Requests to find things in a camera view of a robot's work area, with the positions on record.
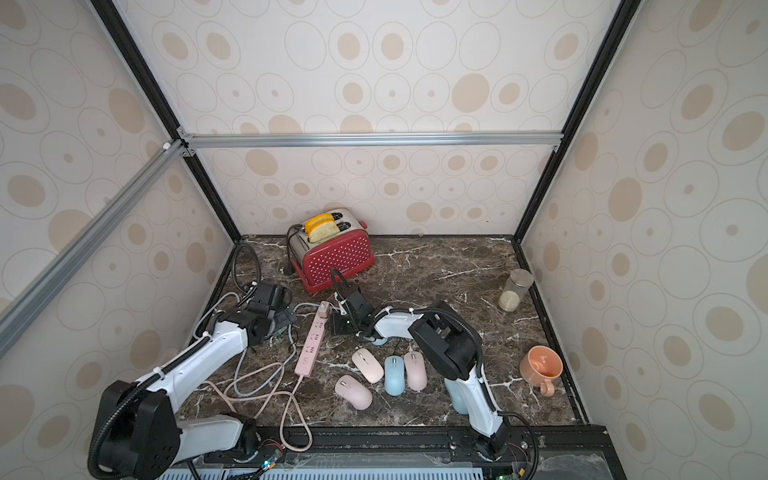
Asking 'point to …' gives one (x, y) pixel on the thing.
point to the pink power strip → (308, 357)
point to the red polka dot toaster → (333, 240)
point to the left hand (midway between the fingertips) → (283, 314)
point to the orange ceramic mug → (539, 366)
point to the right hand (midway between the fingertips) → (325, 333)
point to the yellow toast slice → (321, 226)
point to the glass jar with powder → (518, 283)
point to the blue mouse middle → (394, 376)
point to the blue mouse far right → (456, 395)
